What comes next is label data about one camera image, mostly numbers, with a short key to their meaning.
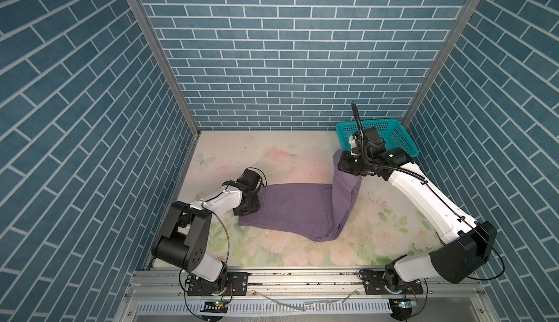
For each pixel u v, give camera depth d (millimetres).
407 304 707
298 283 753
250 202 707
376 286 735
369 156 576
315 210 927
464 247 389
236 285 736
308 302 707
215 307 722
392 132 1165
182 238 445
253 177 757
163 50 887
